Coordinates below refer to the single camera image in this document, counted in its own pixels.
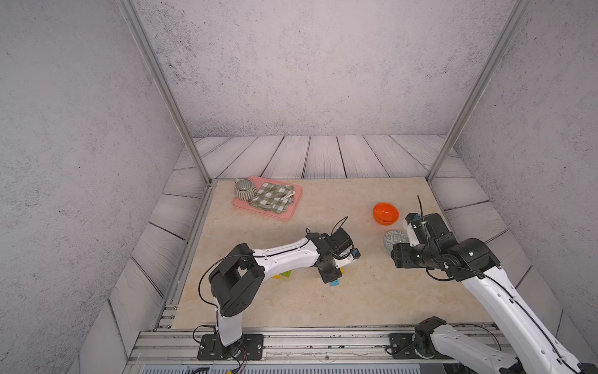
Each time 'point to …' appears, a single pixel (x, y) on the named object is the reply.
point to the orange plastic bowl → (385, 213)
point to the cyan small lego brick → (335, 283)
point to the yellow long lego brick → (342, 270)
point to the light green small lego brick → (287, 273)
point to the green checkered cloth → (269, 195)
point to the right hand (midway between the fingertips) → (404, 253)
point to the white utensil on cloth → (289, 194)
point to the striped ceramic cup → (245, 189)
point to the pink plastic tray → (259, 181)
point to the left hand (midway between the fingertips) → (336, 274)
